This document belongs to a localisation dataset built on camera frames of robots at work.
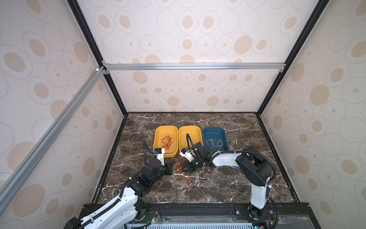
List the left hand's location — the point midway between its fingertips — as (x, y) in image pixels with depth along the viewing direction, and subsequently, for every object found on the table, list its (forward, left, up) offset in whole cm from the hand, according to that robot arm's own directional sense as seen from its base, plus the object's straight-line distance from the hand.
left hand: (179, 160), depth 78 cm
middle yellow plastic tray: (+28, -10, -12) cm, 32 cm away
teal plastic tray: (+22, -24, -13) cm, 36 cm away
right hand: (-1, -2, -13) cm, 13 cm away
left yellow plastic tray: (+28, +16, -13) cm, 35 cm away
